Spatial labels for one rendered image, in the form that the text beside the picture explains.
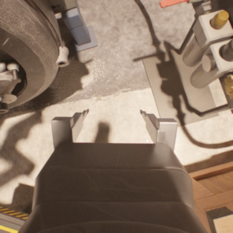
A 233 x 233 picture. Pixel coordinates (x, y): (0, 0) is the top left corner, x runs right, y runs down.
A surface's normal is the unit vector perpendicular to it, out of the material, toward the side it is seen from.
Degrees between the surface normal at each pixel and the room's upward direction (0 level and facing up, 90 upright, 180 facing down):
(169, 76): 0
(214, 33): 0
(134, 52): 0
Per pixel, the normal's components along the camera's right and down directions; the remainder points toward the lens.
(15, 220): -0.10, -0.11
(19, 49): 0.26, 0.95
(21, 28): 0.61, 0.77
